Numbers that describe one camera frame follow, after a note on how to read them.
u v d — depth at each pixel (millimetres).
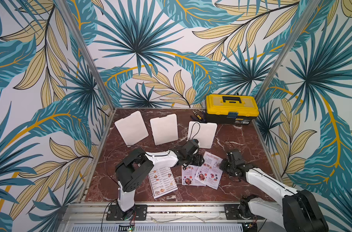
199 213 748
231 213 738
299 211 411
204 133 893
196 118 1127
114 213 725
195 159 782
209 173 869
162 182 837
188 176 858
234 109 1005
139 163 523
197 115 1134
